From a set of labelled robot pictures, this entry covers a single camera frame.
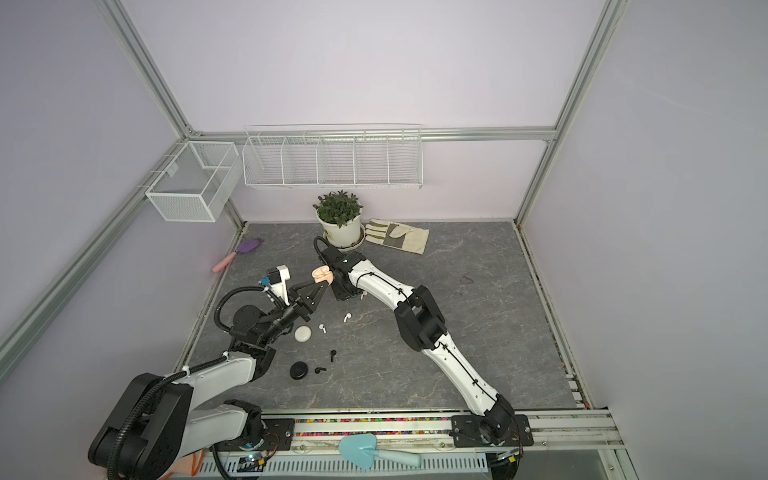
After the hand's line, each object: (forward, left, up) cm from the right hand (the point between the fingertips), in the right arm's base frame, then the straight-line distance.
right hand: (348, 293), depth 100 cm
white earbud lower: (-13, +6, +1) cm, 14 cm away
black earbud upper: (-21, +2, 0) cm, 21 cm away
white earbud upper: (-9, -1, +1) cm, 9 cm away
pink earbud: (-14, -9, +22) cm, 28 cm away
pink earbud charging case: (-9, +2, +24) cm, 26 cm away
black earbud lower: (-25, +6, 0) cm, 26 cm away
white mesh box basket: (+25, +47, +28) cm, 60 cm away
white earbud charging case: (-15, +12, +2) cm, 19 cm away
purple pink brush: (+20, +42, +1) cm, 46 cm away
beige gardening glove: (+26, -17, +1) cm, 31 cm away
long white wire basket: (+33, +4, +32) cm, 46 cm away
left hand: (-11, +1, +22) cm, 25 cm away
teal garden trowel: (-44, -8, 0) cm, 45 cm away
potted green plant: (+22, +3, +16) cm, 28 cm away
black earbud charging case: (-26, +11, +2) cm, 28 cm away
